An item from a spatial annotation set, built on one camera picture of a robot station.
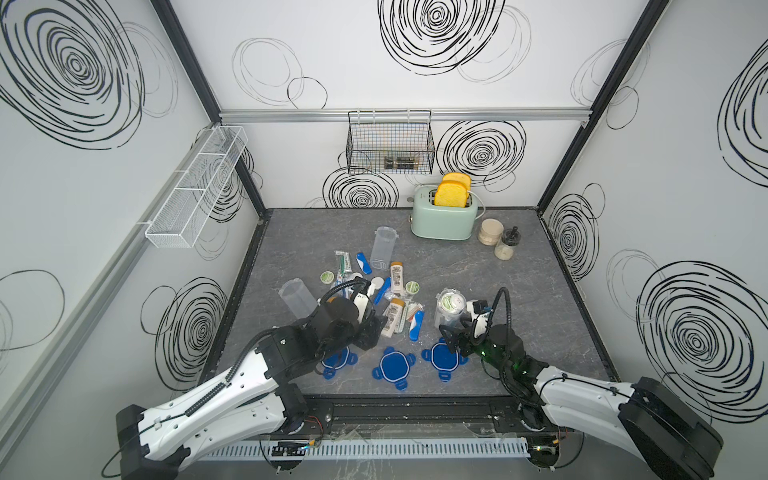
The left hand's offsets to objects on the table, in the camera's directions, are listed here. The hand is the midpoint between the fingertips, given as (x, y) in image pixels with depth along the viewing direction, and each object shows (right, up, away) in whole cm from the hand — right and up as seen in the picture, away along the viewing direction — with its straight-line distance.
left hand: (378, 316), depth 70 cm
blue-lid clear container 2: (+1, +16, +37) cm, 40 cm away
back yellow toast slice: (+26, +39, +30) cm, 56 cm away
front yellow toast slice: (+23, +33, +28) cm, 50 cm away
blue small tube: (+11, -8, +18) cm, 23 cm away
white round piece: (-1, +4, +28) cm, 28 cm away
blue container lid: (+18, -16, +13) cm, 27 cm away
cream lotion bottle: (+5, +5, +28) cm, 29 cm away
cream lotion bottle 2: (+4, -6, +18) cm, 19 cm away
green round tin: (+10, +2, +26) cm, 28 cm away
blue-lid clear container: (+19, +1, +9) cm, 21 cm away
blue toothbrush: (+1, +1, +26) cm, 26 cm away
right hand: (+20, -6, +13) cm, 25 cm away
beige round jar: (+40, +21, +36) cm, 57 cm away
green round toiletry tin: (-18, +5, +29) cm, 35 cm away
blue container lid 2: (+4, -17, +10) cm, 20 cm away
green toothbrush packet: (-12, +9, +30) cm, 34 cm away
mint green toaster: (+18, +24, +36) cm, 47 cm away
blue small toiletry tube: (-6, +8, +33) cm, 35 cm away
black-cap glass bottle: (+43, +18, +28) cm, 54 cm away
